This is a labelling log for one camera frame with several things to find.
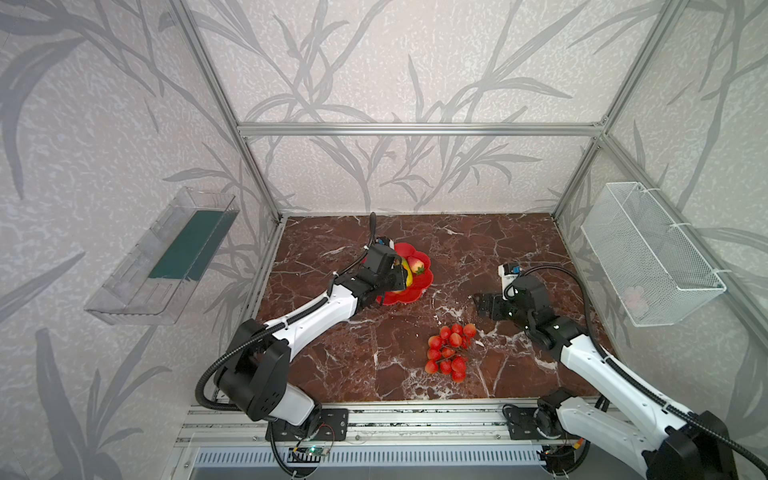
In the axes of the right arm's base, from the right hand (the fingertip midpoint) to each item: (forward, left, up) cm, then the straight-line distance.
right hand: (488, 286), depth 84 cm
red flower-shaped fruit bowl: (+9, +19, -12) cm, 24 cm away
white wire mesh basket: (-9, -30, +19) cm, 37 cm away
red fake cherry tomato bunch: (-15, +12, -11) cm, 22 cm away
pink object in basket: (-8, -33, +6) cm, 35 cm away
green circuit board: (-38, +47, -14) cm, 62 cm away
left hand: (+6, +22, +2) cm, 23 cm away
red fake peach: (+13, +20, -9) cm, 26 cm away
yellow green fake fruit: (+12, +23, -10) cm, 28 cm away
